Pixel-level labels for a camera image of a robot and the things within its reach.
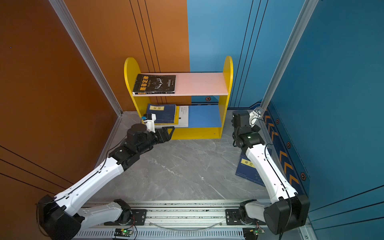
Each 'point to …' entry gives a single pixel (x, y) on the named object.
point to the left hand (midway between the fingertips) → (170, 127)
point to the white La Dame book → (183, 118)
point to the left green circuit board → (123, 232)
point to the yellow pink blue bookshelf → (194, 103)
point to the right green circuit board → (252, 233)
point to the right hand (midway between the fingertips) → (242, 118)
